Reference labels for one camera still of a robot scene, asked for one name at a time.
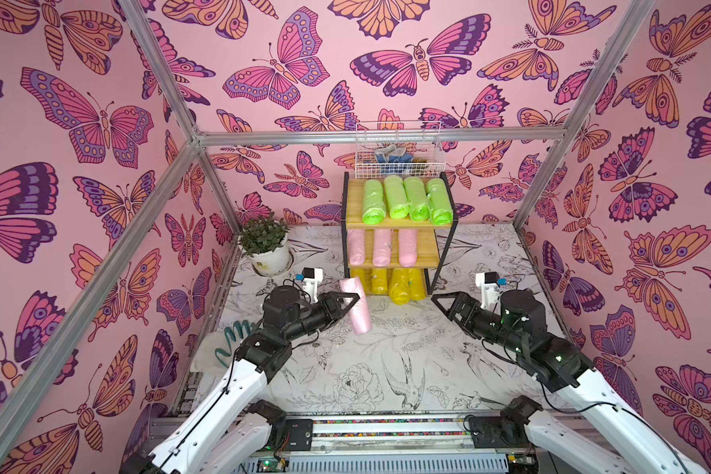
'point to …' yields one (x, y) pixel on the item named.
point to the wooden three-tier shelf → (397, 256)
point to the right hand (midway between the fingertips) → (440, 302)
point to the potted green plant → (266, 240)
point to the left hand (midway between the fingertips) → (360, 298)
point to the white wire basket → (402, 159)
